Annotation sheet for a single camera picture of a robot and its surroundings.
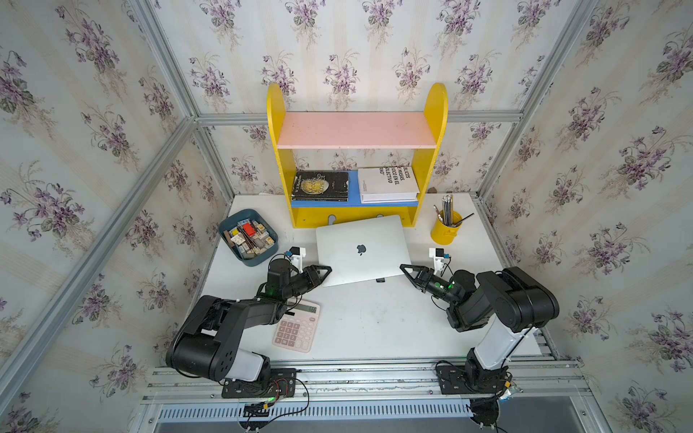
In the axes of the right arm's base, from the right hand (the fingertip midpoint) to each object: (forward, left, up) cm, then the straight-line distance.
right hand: (403, 271), depth 85 cm
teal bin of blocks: (+18, +57, -8) cm, 60 cm away
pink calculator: (-16, +33, -8) cm, 38 cm away
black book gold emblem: (+33, +28, +6) cm, 44 cm away
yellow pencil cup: (+17, -18, -4) cm, 25 cm away
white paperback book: (+32, +5, +7) cm, 33 cm away
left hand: (-1, +22, -2) cm, 22 cm away
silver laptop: (+6, +13, +1) cm, 15 cm away
